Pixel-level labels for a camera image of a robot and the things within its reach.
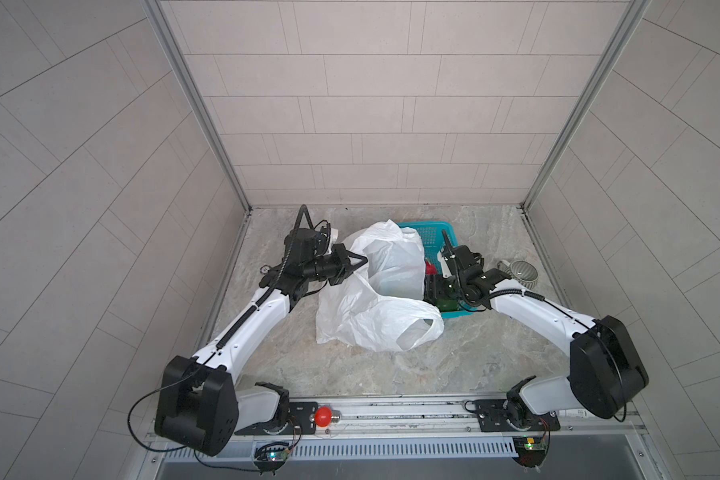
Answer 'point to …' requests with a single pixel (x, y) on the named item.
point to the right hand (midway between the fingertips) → (428, 288)
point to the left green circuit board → (270, 456)
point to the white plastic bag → (380, 305)
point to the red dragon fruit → (430, 269)
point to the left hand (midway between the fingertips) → (373, 258)
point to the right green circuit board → (531, 450)
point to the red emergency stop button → (325, 416)
